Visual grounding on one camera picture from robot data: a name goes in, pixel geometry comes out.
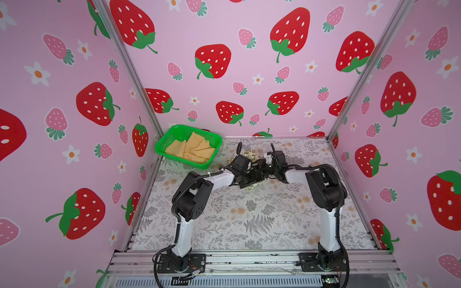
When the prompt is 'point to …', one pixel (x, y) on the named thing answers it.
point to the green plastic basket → (182, 132)
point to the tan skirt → (195, 149)
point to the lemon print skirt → (254, 157)
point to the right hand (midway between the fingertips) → (247, 168)
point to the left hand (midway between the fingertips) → (261, 181)
